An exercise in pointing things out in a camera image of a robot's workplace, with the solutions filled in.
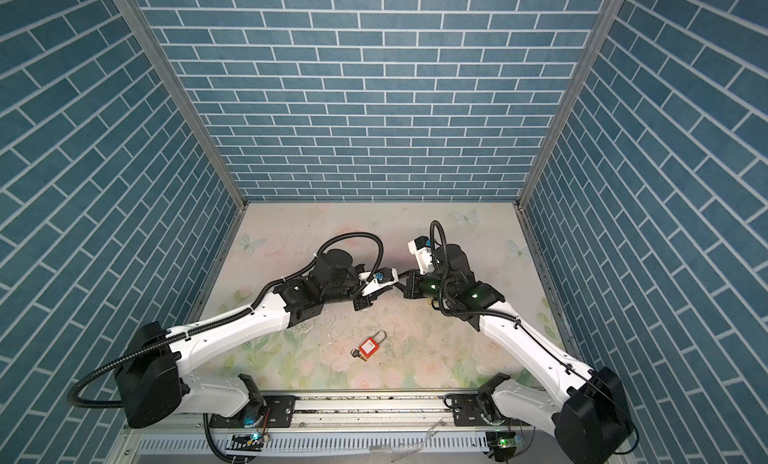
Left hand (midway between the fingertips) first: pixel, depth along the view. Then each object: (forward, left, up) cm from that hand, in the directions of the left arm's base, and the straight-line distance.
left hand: (389, 281), depth 76 cm
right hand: (0, 0, +2) cm, 2 cm away
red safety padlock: (-10, +5, -18) cm, 21 cm away
